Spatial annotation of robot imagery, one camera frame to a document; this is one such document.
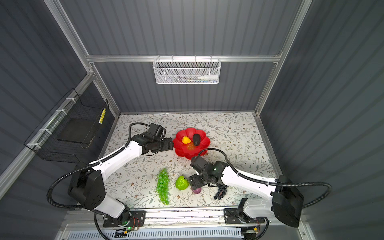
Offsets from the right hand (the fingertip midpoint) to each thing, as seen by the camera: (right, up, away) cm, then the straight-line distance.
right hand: (197, 182), depth 79 cm
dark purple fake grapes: (+13, -6, +1) cm, 15 cm away
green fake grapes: (-19, -3, +2) cm, 19 cm away
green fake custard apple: (-8, 0, 0) cm, 8 cm away
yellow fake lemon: (-7, +21, +20) cm, 30 cm away
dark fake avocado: (0, +21, +20) cm, 29 cm away
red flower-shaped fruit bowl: (-5, +13, +20) cm, 25 cm away
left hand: (-16, +19, +8) cm, 26 cm away
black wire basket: (-64, +26, -8) cm, 70 cm away
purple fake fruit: (0, -4, -2) cm, 4 cm away
